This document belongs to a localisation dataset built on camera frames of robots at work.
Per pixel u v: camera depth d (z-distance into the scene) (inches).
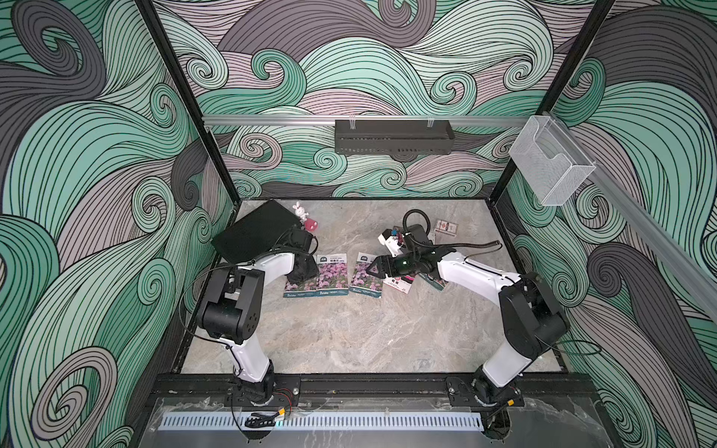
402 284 37.4
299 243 30.6
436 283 36.8
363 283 37.1
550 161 30.6
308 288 36.4
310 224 43.0
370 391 29.3
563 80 32.6
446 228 43.0
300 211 42.1
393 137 37.6
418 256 27.6
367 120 36.9
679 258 21.0
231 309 18.9
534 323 17.9
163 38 29.8
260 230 41.4
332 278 37.4
